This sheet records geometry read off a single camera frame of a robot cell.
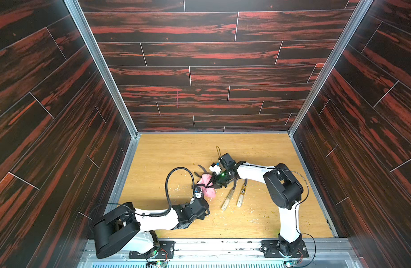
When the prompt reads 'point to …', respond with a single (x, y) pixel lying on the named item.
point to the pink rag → (206, 183)
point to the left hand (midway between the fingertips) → (204, 208)
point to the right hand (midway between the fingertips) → (209, 185)
